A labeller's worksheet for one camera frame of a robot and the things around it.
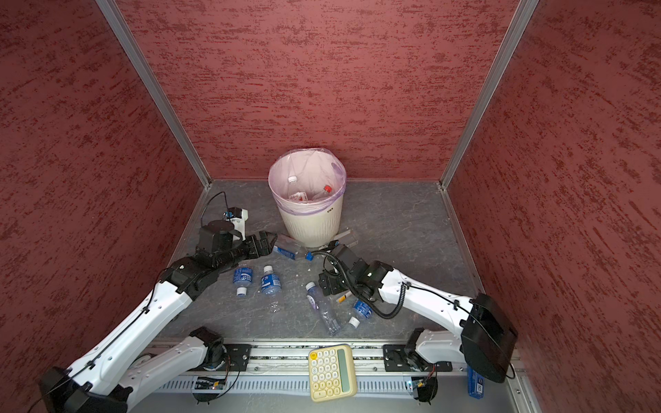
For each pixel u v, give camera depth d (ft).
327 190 3.28
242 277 2.79
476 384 2.23
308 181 3.29
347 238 3.28
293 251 3.05
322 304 2.78
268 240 2.23
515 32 2.45
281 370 2.39
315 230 2.86
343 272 1.96
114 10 2.33
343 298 2.73
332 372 2.29
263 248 2.20
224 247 1.87
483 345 1.57
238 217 2.19
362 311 2.54
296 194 3.03
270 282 2.73
